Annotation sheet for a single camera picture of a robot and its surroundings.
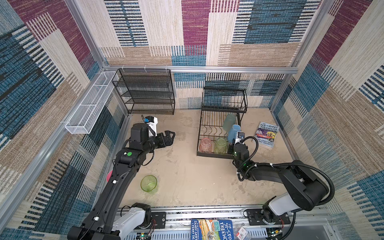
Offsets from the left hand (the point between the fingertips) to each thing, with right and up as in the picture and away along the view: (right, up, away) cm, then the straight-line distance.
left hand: (168, 134), depth 74 cm
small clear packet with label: (+34, -44, -6) cm, 56 cm away
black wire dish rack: (+32, +8, +37) cm, 49 cm away
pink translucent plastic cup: (+20, -8, +22) cm, 31 cm away
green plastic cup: (+28, -8, +15) cm, 33 cm away
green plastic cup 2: (-13, -28, +10) cm, 32 cm away
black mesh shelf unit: (-22, +30, +37) cm, 52 cm away
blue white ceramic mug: (+35, 0, +15) cm, 38 cm away
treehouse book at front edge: (+21, -43, -5) cm, 48 cm away
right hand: (+38, -5, +18) cm, 42 cm away
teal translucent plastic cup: (+36, +7, +28) cm, 46 cm away
